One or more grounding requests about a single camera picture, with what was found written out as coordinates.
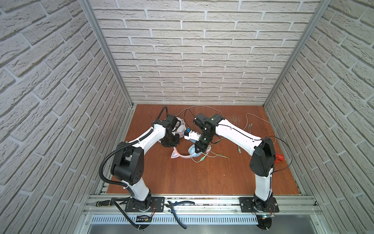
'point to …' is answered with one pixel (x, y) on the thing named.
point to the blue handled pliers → (171, 205)
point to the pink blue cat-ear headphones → (192, 151)
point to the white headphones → (180, 127)
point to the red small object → (278, 157)
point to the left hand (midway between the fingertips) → (177, 143)
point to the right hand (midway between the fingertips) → (198, 149)
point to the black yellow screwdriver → (107, 203)
